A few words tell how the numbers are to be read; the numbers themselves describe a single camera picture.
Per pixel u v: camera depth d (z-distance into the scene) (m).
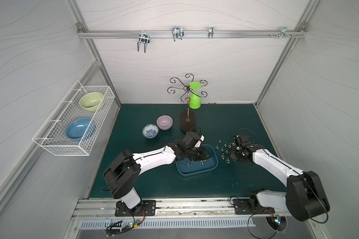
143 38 0.78
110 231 0.67
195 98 0.93
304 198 0.42
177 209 0.75
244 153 0.64
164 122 1.06
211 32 0.79
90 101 0.75
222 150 0.94
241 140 0.70
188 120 1.08
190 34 0.78
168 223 0.70
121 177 0.44
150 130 1.02
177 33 0.76
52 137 0.58
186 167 0.86
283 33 0.77
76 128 0.65
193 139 0.64
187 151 0.65
